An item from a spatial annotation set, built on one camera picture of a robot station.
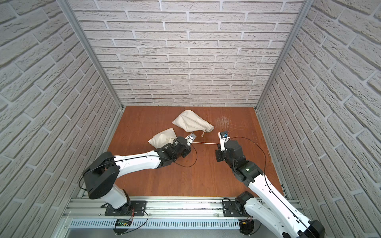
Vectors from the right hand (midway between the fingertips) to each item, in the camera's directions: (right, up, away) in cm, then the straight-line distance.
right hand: (217, 144), depth 77 cm
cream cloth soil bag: (-32, +1, +16) cm, 36 cm away
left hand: (-18, +3, +11) cm, 21 cm away
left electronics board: (-49, -39, -4) cm, 62 cm away
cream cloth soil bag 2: (-15, +12, +23) cm, 30 cm away
